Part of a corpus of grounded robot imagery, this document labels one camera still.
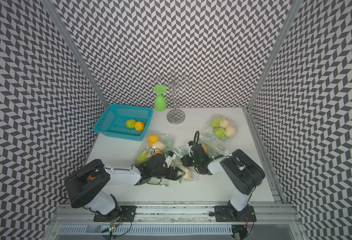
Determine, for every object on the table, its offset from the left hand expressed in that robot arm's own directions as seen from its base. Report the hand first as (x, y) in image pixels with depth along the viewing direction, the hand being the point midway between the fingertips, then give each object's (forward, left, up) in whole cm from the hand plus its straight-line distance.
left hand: (180, 175), depth 83 cm
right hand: (+9, 0, -4) cm, 10 cm away
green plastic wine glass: (+37, +12, +21) cm, 45 cm away
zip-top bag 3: (+17, -25, +1) cm, 30 cm away
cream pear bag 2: (+17, +13, +4) cm, 22 cm away
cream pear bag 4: (+28, -33, +3) cm, 43 cm away
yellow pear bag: (+33, +29, +3) cm, 44 cm away
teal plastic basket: (+42, +51, -1) cm, 66 cm away
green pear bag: (+34, +35, +4) cm, 49 cm away
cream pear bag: (0, -3, +4) cm, 5 cm away
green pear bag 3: (+35, -24, +4) cm, 43 cm away
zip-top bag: (+25, +11, 0) cm, 27 cm away
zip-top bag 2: (+16, -2, -2) cm, 16 cm away
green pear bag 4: (+26, -26, +4) cm, 37 cm away
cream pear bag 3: (+32, -29, +7) cm, 43 cm away
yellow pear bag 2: (+23, +19, +2) cm, 30 cm away
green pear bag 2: (+10, +22, +3) cm, 24 cm away
